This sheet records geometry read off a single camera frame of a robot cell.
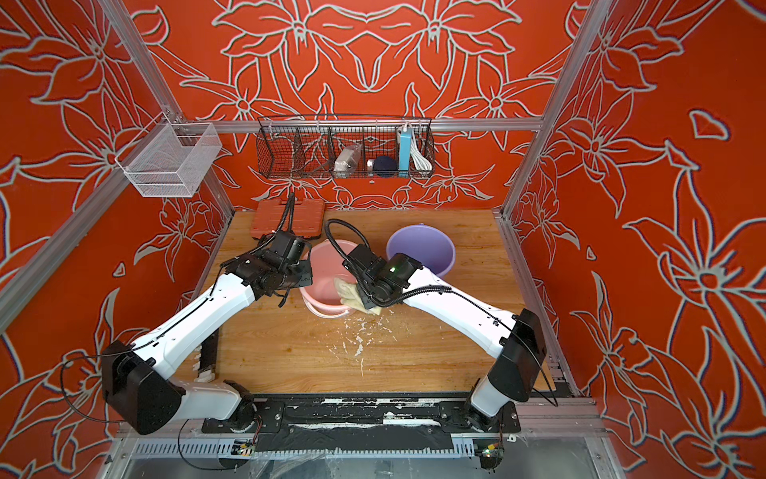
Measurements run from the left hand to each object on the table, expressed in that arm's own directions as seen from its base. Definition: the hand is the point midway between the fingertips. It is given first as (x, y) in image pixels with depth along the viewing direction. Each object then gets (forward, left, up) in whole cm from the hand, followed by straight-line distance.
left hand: (307, 270), depth 81 cm
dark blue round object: (+35, -20, +11) cm, 42 cm away
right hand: (-6, -18, +1) cm, 19 cm away
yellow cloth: (-9, -14, +4) cm, 18 cm away
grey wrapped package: (+32, -8, +14) cm, 36 cm away
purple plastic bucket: (+12, -34, -1) cm, 36 cm away
